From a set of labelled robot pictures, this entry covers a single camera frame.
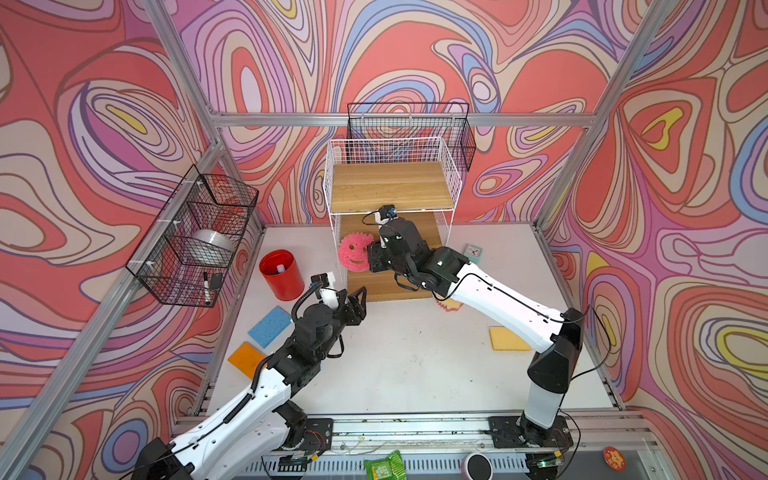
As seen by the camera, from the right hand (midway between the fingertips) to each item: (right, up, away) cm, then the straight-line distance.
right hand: (373, 254), depth 75 cm
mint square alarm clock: (+36, 0, +33) cm, 49 cm away
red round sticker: (+58, -49, -5) cm, 76 cm away
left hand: (-3, -9, 0) cm, 9 cm away
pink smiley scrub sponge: (-5, +1, -3) cm, 6 cm away
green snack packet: (+4, -50, -6) cm, 51 cm away
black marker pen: (-41, -8, -3) cm, 42 cm away
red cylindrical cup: (-31, -5, +21) cm, 38 cm away
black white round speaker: (+24, -47, -10) cm, 54 cm away
